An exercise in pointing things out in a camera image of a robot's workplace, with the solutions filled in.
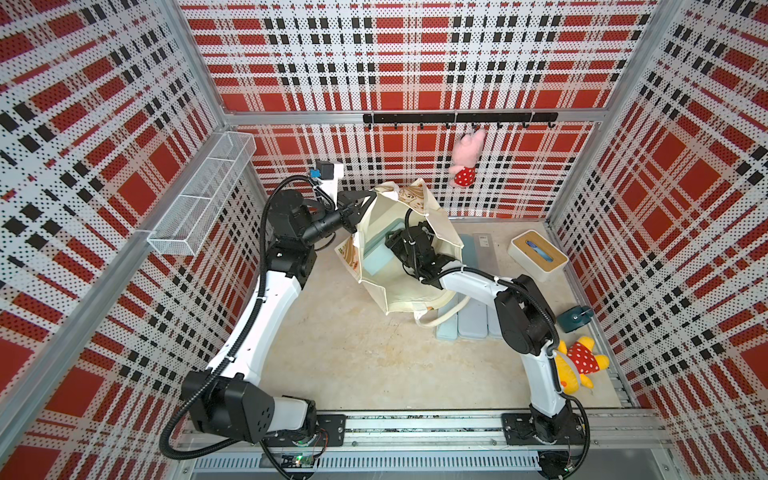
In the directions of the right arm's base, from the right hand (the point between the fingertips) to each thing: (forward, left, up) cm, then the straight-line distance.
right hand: (393, 236), depth 94 cm
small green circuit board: (-57, +21, -15) cm, 63 cm away
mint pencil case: (-6, +5, -2) cm, 8 cm away
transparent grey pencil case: (+6, -34, -17) cm, 39 cm away
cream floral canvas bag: (-21, -1, +2) cm, 21 cm away
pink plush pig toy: (+19, -23, +17) cm, 34 cm away
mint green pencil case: (-25, -17, -14) cm, 33 cm away
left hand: (-12, +2, +27) cm, 30 cm away
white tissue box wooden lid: (+1, -52, -13) cm, 54 cm away
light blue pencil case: (-37, -20, +17) cm, 46 cm away
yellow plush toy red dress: (-36, -50, -11) cm, 63 cm away
